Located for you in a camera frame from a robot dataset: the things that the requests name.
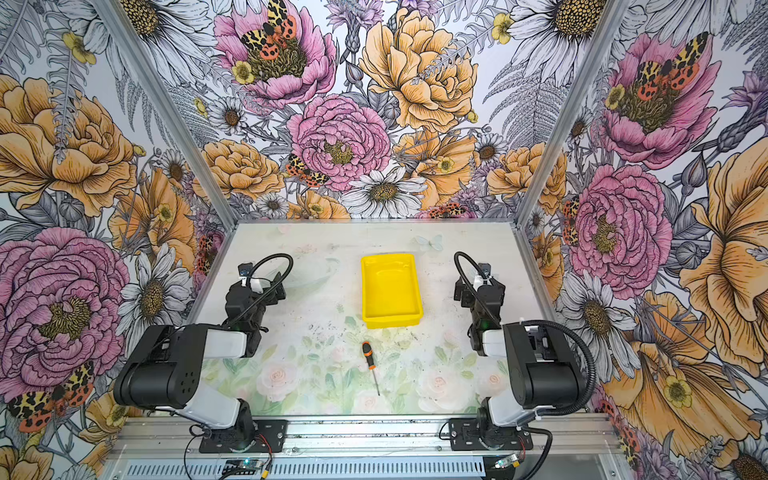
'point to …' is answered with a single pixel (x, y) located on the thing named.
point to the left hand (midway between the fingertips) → (266, 282)
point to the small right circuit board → (510, 460)
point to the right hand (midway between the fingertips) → (476, 285)
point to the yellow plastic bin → (390, 291)
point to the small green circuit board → (241, 466)
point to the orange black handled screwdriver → (366, 347)
